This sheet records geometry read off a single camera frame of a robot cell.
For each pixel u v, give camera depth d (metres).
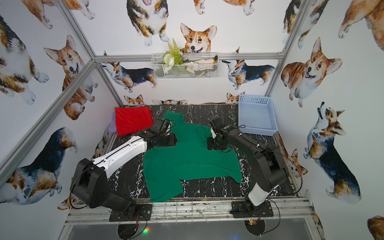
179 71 0.88
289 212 0.75
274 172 0.46
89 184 0.43
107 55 0.92
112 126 1.06
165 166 0.88
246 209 0.69
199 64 0.85
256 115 1.18
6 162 0.49
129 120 1.09
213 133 0.75
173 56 0.82
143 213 0.74
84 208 0.45
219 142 0.75
